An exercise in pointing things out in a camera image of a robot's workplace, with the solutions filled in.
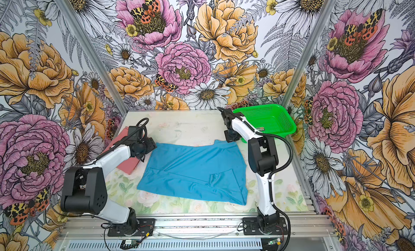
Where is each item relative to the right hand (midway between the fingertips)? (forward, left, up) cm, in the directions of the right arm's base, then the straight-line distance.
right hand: (236, 142), depth 97 cm
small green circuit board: (-48, -13, -6) cm, 50 cm away
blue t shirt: (-16, +14, -5) cm, 21 cm away
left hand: (-6, +49, +1) cm, 49 cm away
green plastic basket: (+26, -29, -9) cm, 40 cm away
